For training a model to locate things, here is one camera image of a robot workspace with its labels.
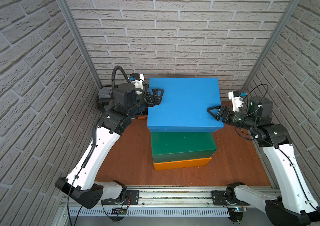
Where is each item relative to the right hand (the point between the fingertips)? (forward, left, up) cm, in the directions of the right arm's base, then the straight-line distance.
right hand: (213, 111), depth 63 cm
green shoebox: (-8, +19, -16) cm, 26 cm away
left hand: (+8, +23, +8) cm, 26 cm away
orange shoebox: (-14, +23, -28) cm, 39 cm away
